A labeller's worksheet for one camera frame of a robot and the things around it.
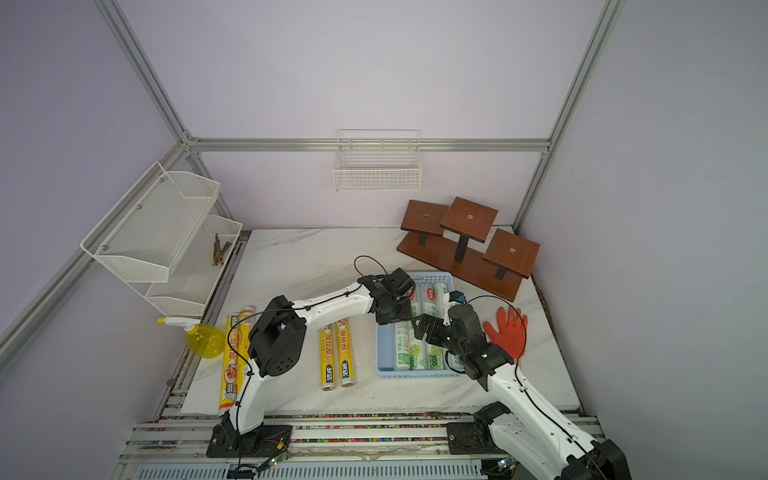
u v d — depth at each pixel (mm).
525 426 484
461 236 997
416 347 855
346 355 851
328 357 843
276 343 526
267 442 719
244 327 907
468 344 612
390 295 680
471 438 737
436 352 842
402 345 859
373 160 978
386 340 911
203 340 925
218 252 956
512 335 928
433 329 715
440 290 983
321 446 735
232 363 837
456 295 748
